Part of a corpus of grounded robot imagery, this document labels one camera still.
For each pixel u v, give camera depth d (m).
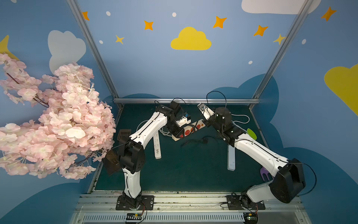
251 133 1.04
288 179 0.41
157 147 0.95
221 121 0.58
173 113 0.69
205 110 0.66
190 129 0.84
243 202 0.67
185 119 0.78
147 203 0.74
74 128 0.35
